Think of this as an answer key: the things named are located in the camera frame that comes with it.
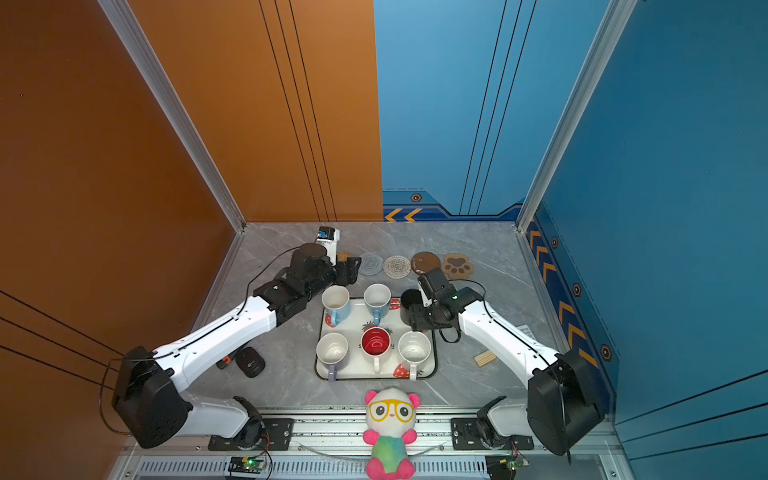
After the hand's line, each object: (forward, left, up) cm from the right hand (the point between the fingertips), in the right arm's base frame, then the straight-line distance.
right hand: (418, 320), depth 84 cm
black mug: (+6, +2, +3) cm, 7 cm away
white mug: (-5, +1, -8) cm, 9 cm away
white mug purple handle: (-6, +25, -7) cm, 26 cm away
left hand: (+11, +18, +15) cm, 26 cm away
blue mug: (+9, +12, -2) cm, 15 cm away
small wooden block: (-8, -19, -8) cm, 22 cm away
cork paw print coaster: (+25, -16, -8) cm, 31 cm away
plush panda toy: (-24, +8, -2) cm, 26 cm away
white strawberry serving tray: (-5, +18, -8) cm, 20 cm away
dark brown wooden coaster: (+28, -4, -8) cm, 29 cm away
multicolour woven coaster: (+25, +6, -7) cm, 27 cm away
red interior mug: (-4, +12, -7) cm, 14 cm away
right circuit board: (-33, -19, -11) cm, 40 cm away
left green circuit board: (-33, +42, -10) cm, 54 cm away
